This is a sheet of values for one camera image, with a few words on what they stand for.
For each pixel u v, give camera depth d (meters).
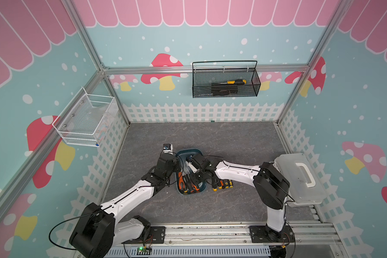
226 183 0.88
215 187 0.87
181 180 0.85
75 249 0.42
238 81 0.92
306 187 0.77
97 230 0.41
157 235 0.74
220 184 0.89
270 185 0.55
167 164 0.65
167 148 0.74
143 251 0.73
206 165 0.70
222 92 0.87
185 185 0.86
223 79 0.94
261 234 0.74
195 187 0.87
